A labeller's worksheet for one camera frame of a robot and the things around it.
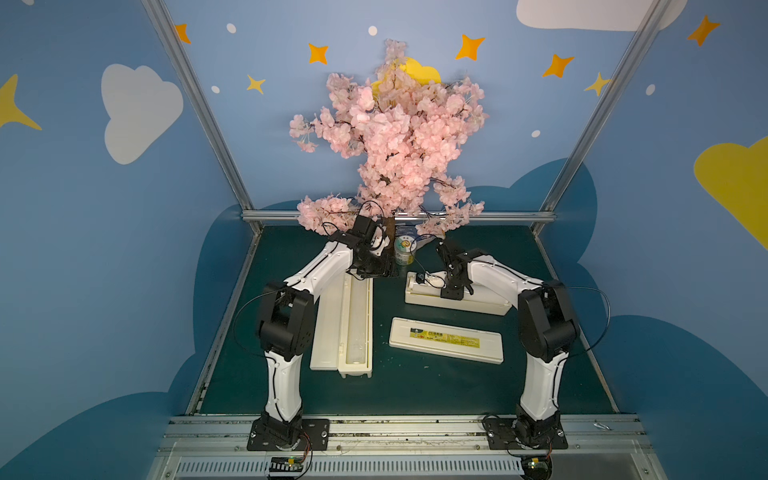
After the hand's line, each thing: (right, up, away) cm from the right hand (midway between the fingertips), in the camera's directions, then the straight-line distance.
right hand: (456, 279), depth 99 cm
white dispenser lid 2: (-6, -17, -10) cm, 21 cm away
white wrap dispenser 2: (-12, -2, -8) cm, 14 cm away
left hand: (-22, +4, -6) cm, 23 cm away
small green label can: (-17, +11, +6) cm, 21 cm away
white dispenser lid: (-41, -15, -15) cm, 46 cm away
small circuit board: (-49, -45, -26) cm, 71 cm away
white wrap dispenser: (-33, -16, -15) cm, 39 cm away
